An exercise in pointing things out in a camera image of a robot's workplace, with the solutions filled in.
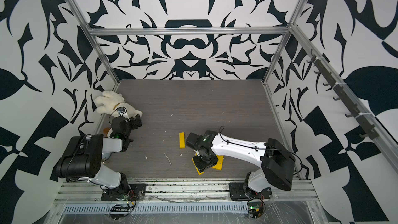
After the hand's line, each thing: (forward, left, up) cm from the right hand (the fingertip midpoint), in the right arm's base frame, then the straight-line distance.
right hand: (201, 166), depth 76 cm
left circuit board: (-19, +37, -5) cm, 42 cm away
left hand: (+29, +43, +2) cm, 52 cm away
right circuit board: (-17, -24, -7) cm, 30 cm away
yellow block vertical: (+16, +11, -4) cm, 19 cm away
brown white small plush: (+20, +54, -2) cm, 57 cm away
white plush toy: (+36, +54, +5) cm, 65 cm away
